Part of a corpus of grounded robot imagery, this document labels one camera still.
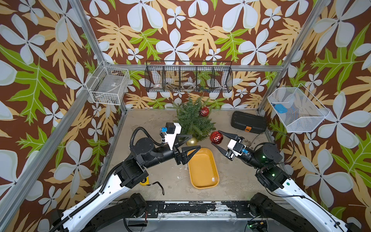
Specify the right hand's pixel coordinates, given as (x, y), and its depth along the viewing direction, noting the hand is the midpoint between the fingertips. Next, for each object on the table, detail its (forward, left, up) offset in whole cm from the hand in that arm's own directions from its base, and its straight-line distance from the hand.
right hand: (216, 135), depth 59 cm
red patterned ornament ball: (+17, +4, -3) cm, 18 cm away
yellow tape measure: (-8, +36, -36) cm, 52 cm away
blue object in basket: (+28, -45, -12) cm, 55 cm away
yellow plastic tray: (0, +2, -38) cm, 38 cm away
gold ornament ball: (+5, +10, -13) cm, 17 cm away
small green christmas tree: (+16, +9, -11) cm, 21 cm away
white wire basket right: (+24, -52, -10) cm, 58 cm away
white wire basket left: (+39, +60, -2) cm, 71 cm away
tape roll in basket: (+50, +11, -11) cm, 52 cm away
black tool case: (+34, -34, -33) cm, 59 cm away
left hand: (-4, +9, +3) cm, 11 cm away
